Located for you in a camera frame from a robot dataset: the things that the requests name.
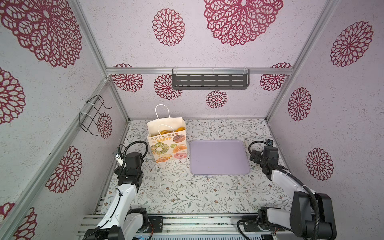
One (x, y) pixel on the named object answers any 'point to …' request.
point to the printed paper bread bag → (167, 139)
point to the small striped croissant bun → (165, 131)
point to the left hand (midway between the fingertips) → (127, 163)
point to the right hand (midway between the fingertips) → (262, 151)
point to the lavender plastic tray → (218, 157)
